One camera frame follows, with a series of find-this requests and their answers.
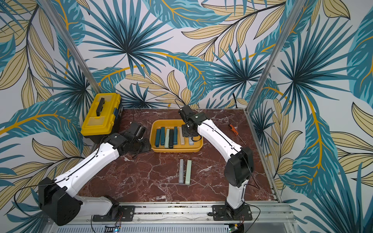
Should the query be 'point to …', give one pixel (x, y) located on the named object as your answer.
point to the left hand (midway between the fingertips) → (147, 149)
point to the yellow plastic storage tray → (156, 124)
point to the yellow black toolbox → (103, 117)
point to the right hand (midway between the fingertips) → (189, 131)
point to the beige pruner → (182, 138)
